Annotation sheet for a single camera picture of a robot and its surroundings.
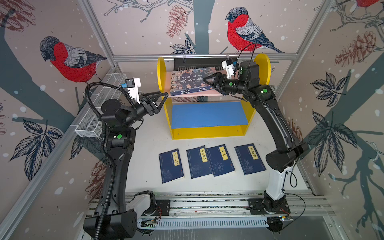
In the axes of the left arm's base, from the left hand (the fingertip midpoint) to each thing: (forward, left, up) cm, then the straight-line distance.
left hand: (163, 95), depth 56 cm
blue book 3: (-6, -27, -47) cm, 55 cm away
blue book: (-9, +3, -49) cm, 50 cm away
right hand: (+12, -17, -4) cm, 21 cm away
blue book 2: (-7, -14, -48) cm, 51 cm away
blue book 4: (-6, -46, -49) cm, 67 cm away
